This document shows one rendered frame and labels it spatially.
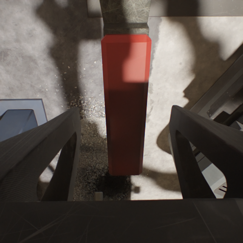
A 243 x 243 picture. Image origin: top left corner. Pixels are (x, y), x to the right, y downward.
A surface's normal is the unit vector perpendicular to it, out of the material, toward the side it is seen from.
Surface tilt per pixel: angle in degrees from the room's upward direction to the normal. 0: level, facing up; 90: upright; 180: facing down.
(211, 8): 0
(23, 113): 90
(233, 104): 0
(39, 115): 0
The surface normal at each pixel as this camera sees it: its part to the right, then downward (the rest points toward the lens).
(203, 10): 0.02, 0.59
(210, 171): -0.59, 0.13
